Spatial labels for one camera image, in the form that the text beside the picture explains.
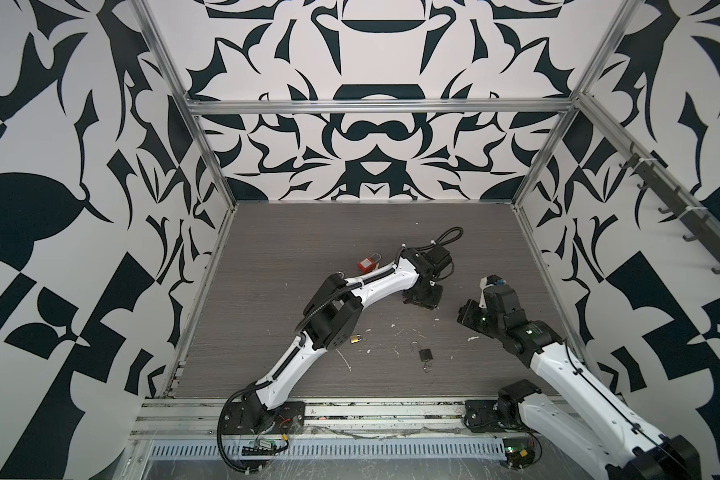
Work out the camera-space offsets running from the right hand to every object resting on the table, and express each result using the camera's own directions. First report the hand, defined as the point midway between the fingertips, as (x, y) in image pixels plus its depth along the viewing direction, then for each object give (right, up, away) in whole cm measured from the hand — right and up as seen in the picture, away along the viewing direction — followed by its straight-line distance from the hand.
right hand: (459, 307), depth 82 cm
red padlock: (-24, +10, +20) cm, 33 cm away
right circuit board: (+10, -31, -11) cm, 35 cm away
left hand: (-5, 0, +8) cm, 9 cm away
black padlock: (-9, -14, +2) cm, 16 cm away
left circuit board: (-51, -31, -10) cm, 60 cm away
